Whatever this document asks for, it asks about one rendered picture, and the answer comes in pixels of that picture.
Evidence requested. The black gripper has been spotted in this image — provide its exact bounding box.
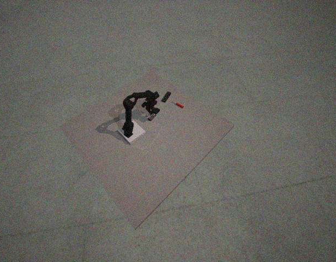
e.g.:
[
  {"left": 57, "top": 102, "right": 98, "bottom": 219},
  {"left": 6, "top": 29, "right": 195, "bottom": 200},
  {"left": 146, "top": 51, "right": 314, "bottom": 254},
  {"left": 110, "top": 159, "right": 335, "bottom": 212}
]
[{"left": 142, "top": 102, "right": 160, "bottom": 114}]

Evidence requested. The black rectangular bar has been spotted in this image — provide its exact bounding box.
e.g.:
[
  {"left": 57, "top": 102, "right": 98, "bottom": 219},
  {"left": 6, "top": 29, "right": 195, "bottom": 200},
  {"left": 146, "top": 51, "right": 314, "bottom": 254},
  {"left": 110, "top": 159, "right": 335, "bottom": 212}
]
[{"left": 161, "top": 92, "right": 171, "bottom": 102}]

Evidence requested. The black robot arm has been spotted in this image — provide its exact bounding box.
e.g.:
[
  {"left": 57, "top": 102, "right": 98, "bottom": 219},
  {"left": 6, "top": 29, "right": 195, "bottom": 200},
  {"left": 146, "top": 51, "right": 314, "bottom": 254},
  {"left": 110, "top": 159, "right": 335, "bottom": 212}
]
[{"left": 122, "top": 90, "right": 159, "bottom": 138}]

